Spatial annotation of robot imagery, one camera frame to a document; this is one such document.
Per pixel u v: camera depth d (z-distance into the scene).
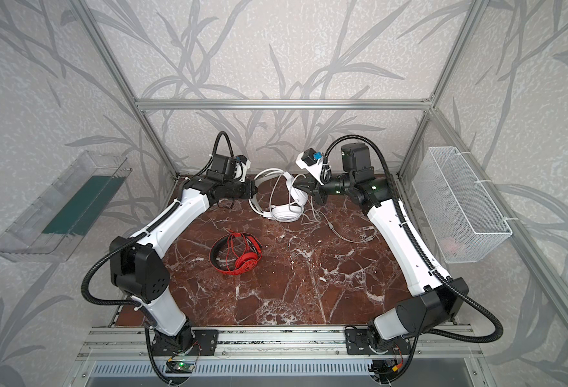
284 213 0.72
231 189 0.71
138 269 0.46
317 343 0.75
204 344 0.74
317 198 0.59
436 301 0.39
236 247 0.96
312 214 0.73
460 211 0.63
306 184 0.61
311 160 0.55
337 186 0.58
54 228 0.62
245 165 0.80
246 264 0.84
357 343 0.73
